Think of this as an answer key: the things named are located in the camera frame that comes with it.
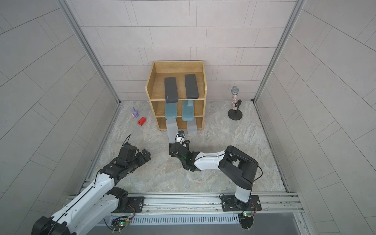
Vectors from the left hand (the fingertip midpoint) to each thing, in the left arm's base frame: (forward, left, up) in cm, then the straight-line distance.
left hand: (148, 155), depth 85 cm
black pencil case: (+25, -14, +29) cm, 40 cm away
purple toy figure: (+32, +16, 0) cm, 36 cm away
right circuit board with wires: (-30, -52, -3) cm, 60 cm away
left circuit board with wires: (-31, +8, -5) cm, 33 cm away
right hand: (+6, -14, +2) cm, 16 cm away
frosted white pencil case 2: (+18, -25, +2) cm, 31 cm away
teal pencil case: (+22, -12, +14) cm, 29 cm away
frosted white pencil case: (+14, -13, +6) cm, 20 cm away
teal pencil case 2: (+23, -23, +14) cm, 35 cm away
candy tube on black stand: (+33, -57, -1) cm, 66 cm away
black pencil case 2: (+33, -24, +27) cm, 49 cm away
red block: (+26, +11, -2) cm, 28 cm away
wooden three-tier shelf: (+27, -4, +27) cm, 38 cm away
